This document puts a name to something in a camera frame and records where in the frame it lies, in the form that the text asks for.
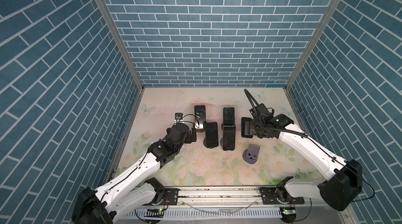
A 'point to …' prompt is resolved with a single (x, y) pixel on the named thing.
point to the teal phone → (229, 137)
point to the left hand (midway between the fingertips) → (188, 128)
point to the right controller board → (288, 214)
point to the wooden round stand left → (200, 130)
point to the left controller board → (153, 216)
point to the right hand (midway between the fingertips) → (251, 127)
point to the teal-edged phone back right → (229, 118)
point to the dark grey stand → (204, 143)
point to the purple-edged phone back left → (199, 116)
